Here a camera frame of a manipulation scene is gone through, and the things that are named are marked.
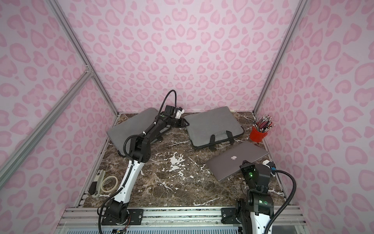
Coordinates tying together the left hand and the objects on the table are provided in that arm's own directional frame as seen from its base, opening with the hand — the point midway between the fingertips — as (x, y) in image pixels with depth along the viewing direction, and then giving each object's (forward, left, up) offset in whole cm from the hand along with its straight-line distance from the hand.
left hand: (189, 123), depth 107 cm
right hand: (-35, -28, +13) cm, 47 cm away
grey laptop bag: (+1, +41, -3) cm, 41 cm away
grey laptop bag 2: (-1, -14, -5) cm, 15 cm away
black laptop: (-28, -26, -8) cm, 39 cm away
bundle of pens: (-10, -48, +10) cm, 50 cm away
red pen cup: (-12, -46, 0) cm, 48 cm away
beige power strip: (-42, +50, -4) cm, 66 cm away
